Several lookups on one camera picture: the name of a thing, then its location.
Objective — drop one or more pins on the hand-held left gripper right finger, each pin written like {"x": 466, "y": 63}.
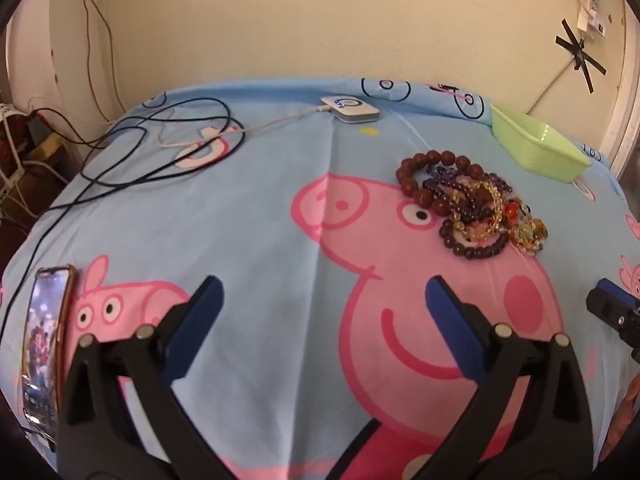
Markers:
{"x": 455, "y": 325}

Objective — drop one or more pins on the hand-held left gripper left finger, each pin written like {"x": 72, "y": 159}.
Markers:
{"x": 197, "y": 325}

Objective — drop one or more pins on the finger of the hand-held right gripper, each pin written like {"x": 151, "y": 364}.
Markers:
{"x": 615, "y": 310}

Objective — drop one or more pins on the items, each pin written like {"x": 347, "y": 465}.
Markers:
{"x": 470, "y": 251}

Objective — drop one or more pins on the green plastic basin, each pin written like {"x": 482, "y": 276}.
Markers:
{"x": 540, "y": 152}

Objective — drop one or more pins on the blue cartoon pig bed sheet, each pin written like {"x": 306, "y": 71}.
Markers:
{"x": 280, "y": 260}

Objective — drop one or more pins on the smartphone with gold case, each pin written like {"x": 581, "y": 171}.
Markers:
{"x": 42, "y": 350}

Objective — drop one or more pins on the white power bank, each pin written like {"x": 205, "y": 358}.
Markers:
{"x": 350, "y": 107}

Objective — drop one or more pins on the white power strip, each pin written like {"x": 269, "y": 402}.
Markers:
{"x": 12, "y": 150}

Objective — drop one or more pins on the black tape cross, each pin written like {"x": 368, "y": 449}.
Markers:
{"x": 580, "y": 50}

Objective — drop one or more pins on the white window frame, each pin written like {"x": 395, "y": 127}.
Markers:
{"x": 625, "y": 110}

